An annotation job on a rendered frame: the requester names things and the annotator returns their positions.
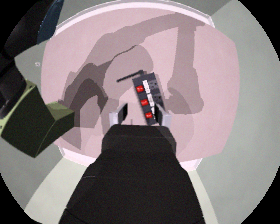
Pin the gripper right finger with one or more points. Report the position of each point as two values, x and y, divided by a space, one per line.
163 118

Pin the black power strip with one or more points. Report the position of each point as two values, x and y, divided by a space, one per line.
148 93

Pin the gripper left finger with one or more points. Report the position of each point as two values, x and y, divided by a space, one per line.
119 115

